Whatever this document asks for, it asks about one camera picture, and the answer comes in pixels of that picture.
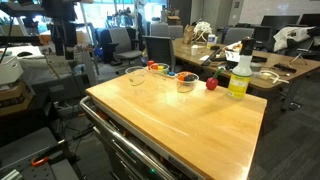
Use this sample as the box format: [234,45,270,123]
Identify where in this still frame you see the metal tool cart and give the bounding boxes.
[80,96,205,180]

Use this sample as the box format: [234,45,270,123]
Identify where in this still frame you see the orange handled clamp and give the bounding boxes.
[31,147,65,167]

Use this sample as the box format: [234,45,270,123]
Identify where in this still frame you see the grey duct tape roll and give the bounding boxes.
[250,62,262,72]

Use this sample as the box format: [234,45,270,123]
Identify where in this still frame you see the black computer monitor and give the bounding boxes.
[261,15,299,33]

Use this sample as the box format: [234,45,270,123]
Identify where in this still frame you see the wooden office desk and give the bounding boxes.
[172,37,320,111]

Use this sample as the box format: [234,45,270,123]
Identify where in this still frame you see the grey office chair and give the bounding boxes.
[109,27,142,65]

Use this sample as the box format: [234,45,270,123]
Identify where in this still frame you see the clear plastic cup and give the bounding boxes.
[149,63,170,80]
[175,71,199,93]
[125,66,146,86]

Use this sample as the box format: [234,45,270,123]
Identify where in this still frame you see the white rope bundle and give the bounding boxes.
[192,21,213,44]

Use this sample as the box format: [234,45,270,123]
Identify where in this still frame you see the red toy cylinder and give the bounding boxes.
[148,60,154,66]

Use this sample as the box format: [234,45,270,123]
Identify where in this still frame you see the white cloth bundle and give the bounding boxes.
[273,26,319,51]

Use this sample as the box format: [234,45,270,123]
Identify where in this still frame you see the dark mesh office chair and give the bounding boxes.
[143,36,176,71]

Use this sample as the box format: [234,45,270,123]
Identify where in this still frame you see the yellow spray bottle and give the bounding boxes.
[227,38,255,99]

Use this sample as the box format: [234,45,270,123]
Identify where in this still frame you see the red toy pepper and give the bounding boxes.
[206,68,224,90]

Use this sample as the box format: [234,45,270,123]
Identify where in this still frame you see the blue toy cylinder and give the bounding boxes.
[168,71,175,76]

